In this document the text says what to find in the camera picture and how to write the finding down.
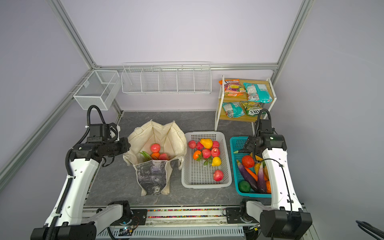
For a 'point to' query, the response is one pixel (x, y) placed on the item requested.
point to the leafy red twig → (208, 160)
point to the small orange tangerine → (197, 155)
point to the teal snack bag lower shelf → (233, 109)
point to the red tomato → (248, 161)
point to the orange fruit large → (155, 155)
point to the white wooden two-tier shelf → (247, 100)
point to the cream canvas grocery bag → (153, 176)
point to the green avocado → (244, 186)
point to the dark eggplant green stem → (242, 151)
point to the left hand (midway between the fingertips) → (130, 146)
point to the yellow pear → (207, 143)
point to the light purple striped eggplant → (262, 185)
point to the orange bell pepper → (268, 187)
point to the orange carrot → (254, 175)
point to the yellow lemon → (216, 161)
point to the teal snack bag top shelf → (257, 92)
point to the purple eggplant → (248, 176)
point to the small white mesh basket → (100, 89)
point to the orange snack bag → (233, 87)
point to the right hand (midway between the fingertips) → (258, 150)
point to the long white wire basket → (161, 78)
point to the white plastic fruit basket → (195, 175)
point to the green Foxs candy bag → (251, 108)
